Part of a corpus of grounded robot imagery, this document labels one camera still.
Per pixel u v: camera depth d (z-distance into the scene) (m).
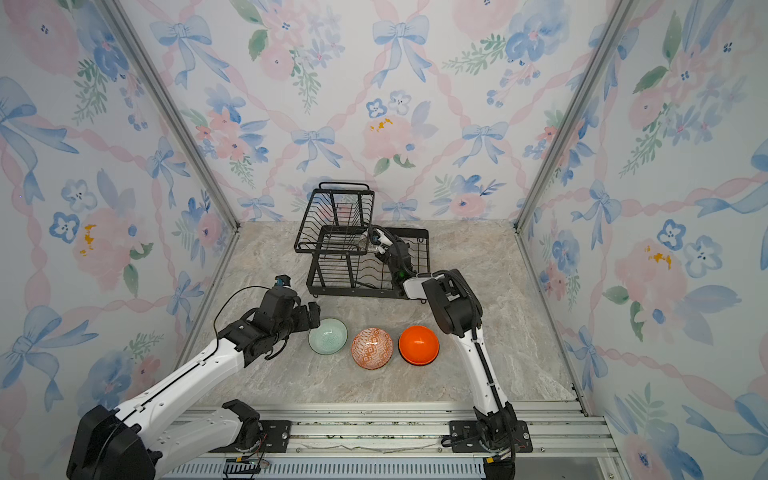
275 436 0.74
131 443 0.39
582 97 0.82
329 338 0.87
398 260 0.83
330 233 0.93
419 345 0.84
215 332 0.56
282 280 0.73
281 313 0.62
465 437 0.73
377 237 0.92
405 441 0.75
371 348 0.86
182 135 0.91
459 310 0.63
